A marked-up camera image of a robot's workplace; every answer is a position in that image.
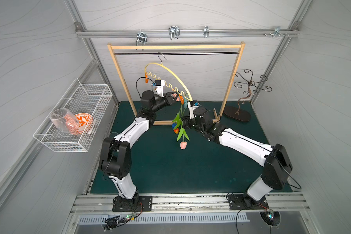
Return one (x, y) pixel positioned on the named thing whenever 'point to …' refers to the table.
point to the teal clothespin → (185, 104)
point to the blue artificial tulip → (177, 122)
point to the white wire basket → (91, 98)
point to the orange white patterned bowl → (85, 121)
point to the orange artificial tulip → (176, 130)
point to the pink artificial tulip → (183, 145)
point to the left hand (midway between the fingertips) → (180, 93)
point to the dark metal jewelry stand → (244, 116)
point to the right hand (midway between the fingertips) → (181, 116)
